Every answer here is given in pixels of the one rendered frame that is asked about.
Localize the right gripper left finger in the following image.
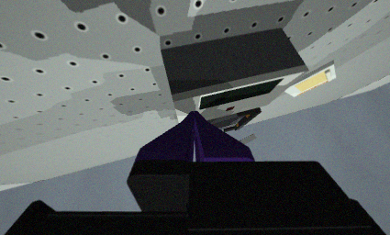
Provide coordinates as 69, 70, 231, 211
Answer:
134, 111, 195, 163

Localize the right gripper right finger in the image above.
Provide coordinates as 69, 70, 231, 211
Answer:
195, 111, 255, 162

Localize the grey perforated base plate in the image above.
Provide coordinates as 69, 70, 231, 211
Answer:
0, 0, 390, 185

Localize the white bar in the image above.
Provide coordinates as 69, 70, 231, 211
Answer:
325, 70, 332, 81

